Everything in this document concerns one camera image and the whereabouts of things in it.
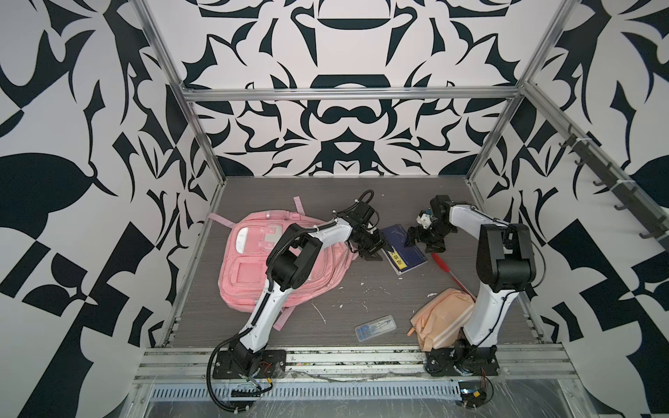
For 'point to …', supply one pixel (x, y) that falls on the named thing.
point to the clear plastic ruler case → (375, 327)
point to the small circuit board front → (472, 393)
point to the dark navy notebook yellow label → (403, 258)
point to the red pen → (445, 266)
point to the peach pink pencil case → (437, 323)
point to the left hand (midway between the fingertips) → (390, 250)
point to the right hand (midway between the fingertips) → (415, 243)
